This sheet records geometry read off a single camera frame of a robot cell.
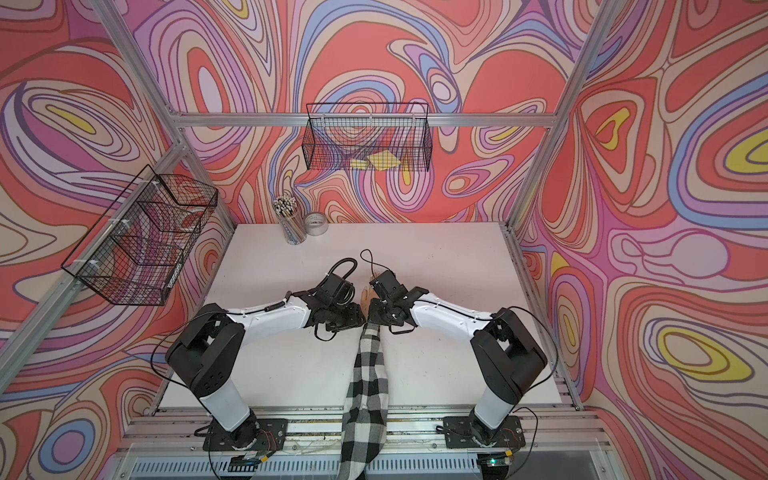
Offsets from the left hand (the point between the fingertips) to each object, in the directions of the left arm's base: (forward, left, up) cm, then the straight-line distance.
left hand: (364, 323), depth 90 cm
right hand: (-1, -3, +2) cm, 4 cm away
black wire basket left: (+7, +58, +26) cm, 64 cm away
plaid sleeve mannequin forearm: (-24, -2, +2) cm, 24 cm away
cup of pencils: (+35, +28, +6) cm, 45 cm away
